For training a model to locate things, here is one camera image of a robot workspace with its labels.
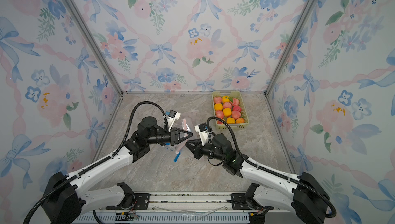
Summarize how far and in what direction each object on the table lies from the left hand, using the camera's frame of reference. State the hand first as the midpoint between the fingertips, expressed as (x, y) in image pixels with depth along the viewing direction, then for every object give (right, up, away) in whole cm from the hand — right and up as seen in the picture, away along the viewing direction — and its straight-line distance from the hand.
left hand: (192, 135), depth 68 cm
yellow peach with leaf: (+22, +19, +42) cm, 51 cm away
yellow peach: (+22, +9, +35) cm, 42 cm away
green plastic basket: (+27, +22, +45) cm, 57 cm away
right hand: (-3, -4, +3) cm, 6 cm away
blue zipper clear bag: (-15, -11, +25) cm, 31 cm away
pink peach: (+27, +8, +32) cm, 43 cm away
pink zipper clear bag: (-7, -6, +5) cm, 11 cm away
